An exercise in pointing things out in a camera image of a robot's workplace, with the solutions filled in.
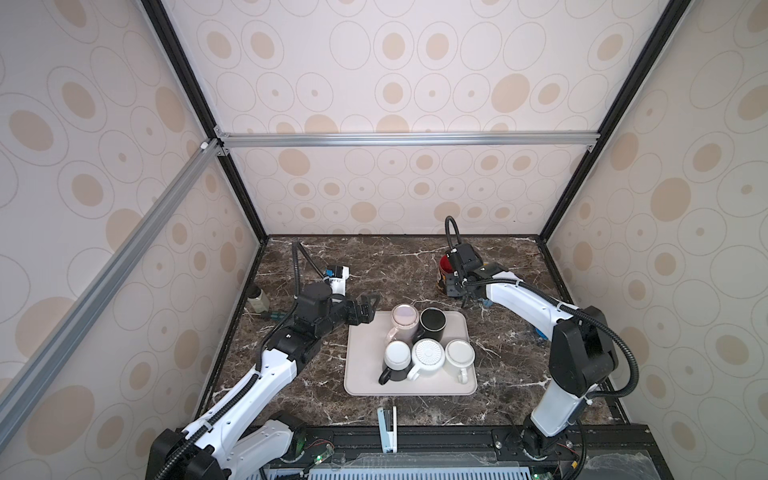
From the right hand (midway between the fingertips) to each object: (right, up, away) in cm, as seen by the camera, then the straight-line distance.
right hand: (457, 282), depth 92 cm
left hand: (-25, -2, -17) cm, 30 cm away
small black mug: (-9, -11, -7) cm, 16 cm away
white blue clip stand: (-21, -37, -19) cm, 47 cm away
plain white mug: (-2, -19, -11) cm, 22 cm away
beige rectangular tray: (-28, -17, -1) cm, 33 cm away
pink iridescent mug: (-17, -11, -9) cm, 22 cm away
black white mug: (-19, -20, -15) cm, 31 cm away
